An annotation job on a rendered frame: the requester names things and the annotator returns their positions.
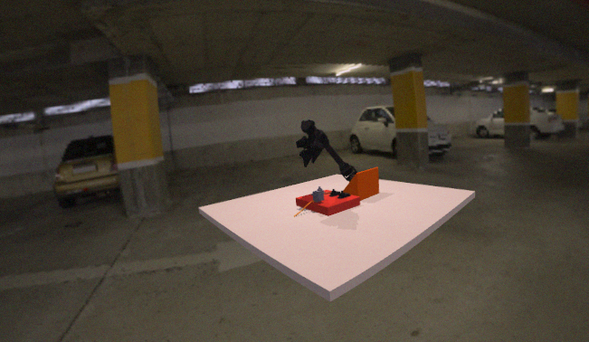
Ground dark grey micro servo with orange cable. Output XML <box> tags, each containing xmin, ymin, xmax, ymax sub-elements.
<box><xmin>298</xmin><ymin>186</ymin><xmax>326</xmax><ymax>214</ymax></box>

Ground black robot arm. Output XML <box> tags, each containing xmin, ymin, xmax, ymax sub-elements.
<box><xmin>296</xmin><ymin>119</ymin><xmax>357</xmax><ymax>183</ymax></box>

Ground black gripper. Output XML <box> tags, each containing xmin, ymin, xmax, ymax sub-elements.
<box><xmin>299</xmin><ymin>136</ymin><xmax>324</xmax><ymax>167</ymax></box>

